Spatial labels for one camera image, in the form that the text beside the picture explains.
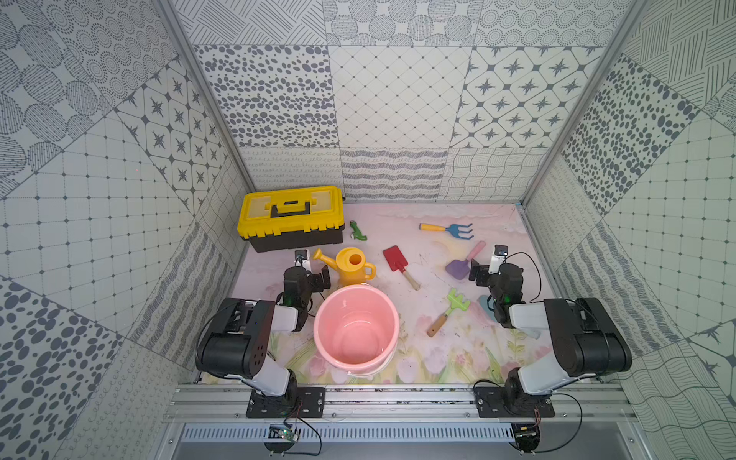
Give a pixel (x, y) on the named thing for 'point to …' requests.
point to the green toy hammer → (356, 234)
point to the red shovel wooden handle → (397, 262)
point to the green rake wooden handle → (456, 303)
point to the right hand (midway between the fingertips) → (487, 263)
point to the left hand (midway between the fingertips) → (308, 264)
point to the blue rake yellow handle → (456, 230)
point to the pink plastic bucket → (356, 329)
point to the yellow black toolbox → (286, 218)
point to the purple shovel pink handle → (460, 268)
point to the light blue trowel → (483, 300)
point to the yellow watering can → (351, 265)
